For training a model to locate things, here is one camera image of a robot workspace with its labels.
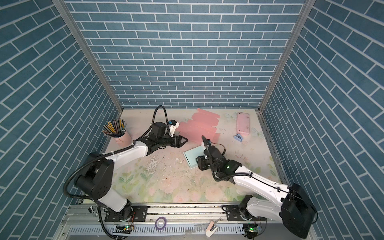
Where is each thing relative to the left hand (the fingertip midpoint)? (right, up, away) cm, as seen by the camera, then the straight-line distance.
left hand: (184, 139), depth 87 cm
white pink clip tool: (+14, -39, -19) cm, 46 cm away
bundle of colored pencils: (-45, +7, +6) cm, 46 cm away
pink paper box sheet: (+12, +10, +26) cm, 30 cm away
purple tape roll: (-8, -39, -17) cm, 43 cm away
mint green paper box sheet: (+4, -10, +4) cm, 11 cm away
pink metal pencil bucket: (-39, -2, +6) cm, 40 cm away
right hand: (+8, -9, -7) cm, 14 cm away
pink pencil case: (+42, +9, +25) cm, 50 cm away
